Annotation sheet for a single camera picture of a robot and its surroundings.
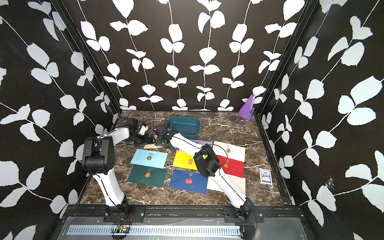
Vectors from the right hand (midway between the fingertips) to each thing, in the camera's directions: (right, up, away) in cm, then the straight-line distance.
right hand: (159, 142), depth 99 cm
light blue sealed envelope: (-5, -10, -4) cm, 12 cm away
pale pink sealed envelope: (+50, -22, -13) cm, 56 cm away
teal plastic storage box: (+19, +10, +12) cm, 25 cm away
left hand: (-6, +2, +1) cm, 7 cm away
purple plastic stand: (+64, +22, +16) cm, 70 cm away
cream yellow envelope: (-3, -2, -7) cm, 8 cm away
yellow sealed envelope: (+17, -10, -6) cm, 20 cm away
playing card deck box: (+65, -18, -13) cm, 69 cm away
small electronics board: (-12, -38, -28) cm, 49 cm away
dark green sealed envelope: (-5, -18, -11) cm, 22 cm away
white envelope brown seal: (+47, -6, -1) cm, 48 cm away
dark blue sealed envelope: (+21, -21, -13) cm, 33 cm away
